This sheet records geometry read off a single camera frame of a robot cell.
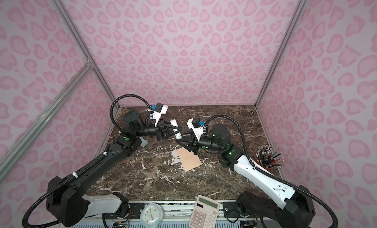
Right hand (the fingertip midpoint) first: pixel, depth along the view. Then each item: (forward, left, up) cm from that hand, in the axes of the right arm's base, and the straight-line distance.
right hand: (179, 138), depth 63 cm
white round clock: (-25, +14, -28) cm, 40 cm away
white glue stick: (+1, 0, +2) cm, 2 cm away
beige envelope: (+4, -2, -32) cm, 33 cm away
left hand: (+2, -1, +4) cm, 5 cm away
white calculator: (-23, -12, -29) cm, 39 cm away
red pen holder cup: (+1, -44, -19) cm, 48 cm away
